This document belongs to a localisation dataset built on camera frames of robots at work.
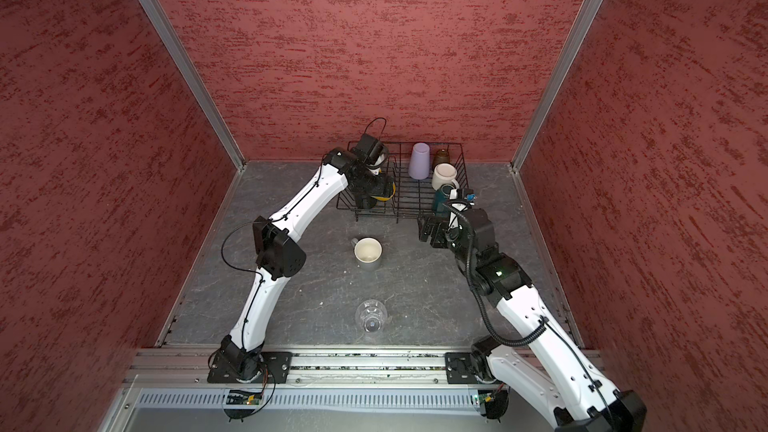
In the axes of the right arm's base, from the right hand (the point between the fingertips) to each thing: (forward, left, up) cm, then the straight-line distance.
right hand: (430, 224), depth 74 cm
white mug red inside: (+31, -10, -14) cm, 36 cm away
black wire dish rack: (+27, +2, -23) cm, 35 cm away
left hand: (+16, +13, -7) cm, 22 cm away
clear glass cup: (-16, +16, -22) cm, 32 cm away
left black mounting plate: (-27, +40, -23) cm, 54 cm away
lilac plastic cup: (+37, -1, -15) cm, 40 cm away
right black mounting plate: (-29, -7, -24) cm, 38 cm away
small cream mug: (+3, +17, -19) cm, 26 cm away
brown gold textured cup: (+40, -11, -15) cm, 44 cm away
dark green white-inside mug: (+21, -7, -16) cm, 28 cm away
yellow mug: (+12, +11, -1) cm, 16 cm away
